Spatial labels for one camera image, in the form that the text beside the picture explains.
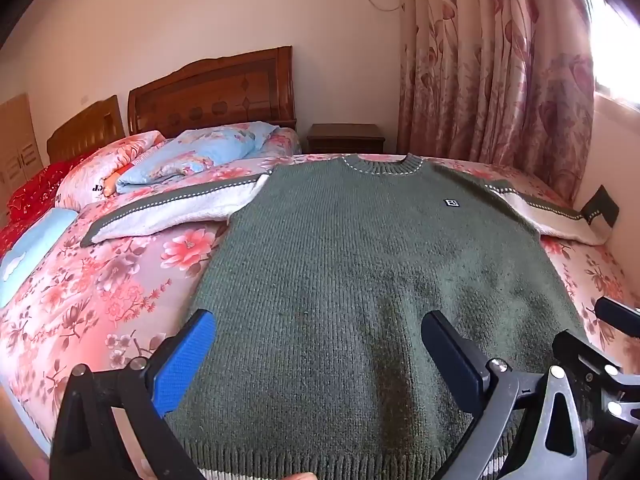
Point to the pink floral curtain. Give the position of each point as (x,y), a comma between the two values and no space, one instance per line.
(490,75)

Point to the bed with pink floral sheet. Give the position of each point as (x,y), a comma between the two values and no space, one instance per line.
(100,285)

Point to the sunlit window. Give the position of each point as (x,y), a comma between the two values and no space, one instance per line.
(615,45)

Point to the blue floral quilt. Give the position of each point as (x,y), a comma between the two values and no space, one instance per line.
(200,155)

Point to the small wooden headboard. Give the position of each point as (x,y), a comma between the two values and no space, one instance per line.
(85,127)

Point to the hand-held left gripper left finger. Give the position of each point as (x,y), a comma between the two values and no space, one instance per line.
(184,362)

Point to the light wooden wardrobe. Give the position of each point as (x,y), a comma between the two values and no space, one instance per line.
(17,145)

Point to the red blanket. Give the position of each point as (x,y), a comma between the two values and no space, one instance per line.
(30,200)

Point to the pink floral pillow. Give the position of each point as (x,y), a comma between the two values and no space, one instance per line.
(95,170)

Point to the large wooden headboard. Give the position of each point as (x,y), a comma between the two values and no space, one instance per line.
(210,95)

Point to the light blue blanket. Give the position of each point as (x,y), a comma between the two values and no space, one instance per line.
(30,250)

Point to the green knit sweater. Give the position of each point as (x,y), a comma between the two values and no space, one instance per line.
(350,285)

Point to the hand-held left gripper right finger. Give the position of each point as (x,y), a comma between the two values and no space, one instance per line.
(450,360)

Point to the dark wooden nightstand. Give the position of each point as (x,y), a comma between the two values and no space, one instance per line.
(345,139)

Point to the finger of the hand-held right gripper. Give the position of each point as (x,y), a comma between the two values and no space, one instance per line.
(617,312)
(590,355)

